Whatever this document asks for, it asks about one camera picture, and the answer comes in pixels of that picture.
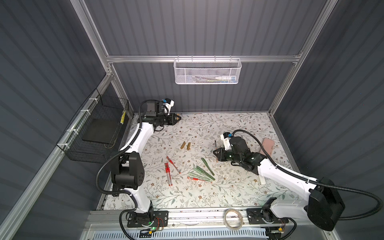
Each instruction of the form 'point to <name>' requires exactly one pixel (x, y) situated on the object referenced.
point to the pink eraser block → (268, 144)
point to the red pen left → (166, 167)
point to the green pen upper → (207, 165)
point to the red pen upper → (176, 168)
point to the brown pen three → (216, 148)
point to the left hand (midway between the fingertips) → (182, 118)
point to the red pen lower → (198, 179)
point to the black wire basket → (97, 131)
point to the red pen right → (169, 171)
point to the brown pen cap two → (183, 145)
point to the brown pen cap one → (188, 147)
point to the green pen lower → (200, 176)
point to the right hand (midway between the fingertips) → (216, 151)
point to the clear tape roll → (225, 219)
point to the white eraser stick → (262, 180)
